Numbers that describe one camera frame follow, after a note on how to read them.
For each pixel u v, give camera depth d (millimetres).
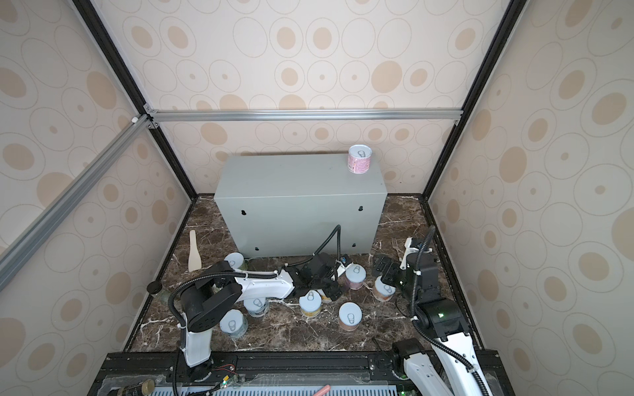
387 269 625
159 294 814
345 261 775
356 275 875
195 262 979
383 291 847
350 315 791
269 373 731
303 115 898
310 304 814
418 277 495
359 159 760
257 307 796
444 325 465
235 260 921
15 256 509
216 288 539
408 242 649
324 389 697
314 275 694
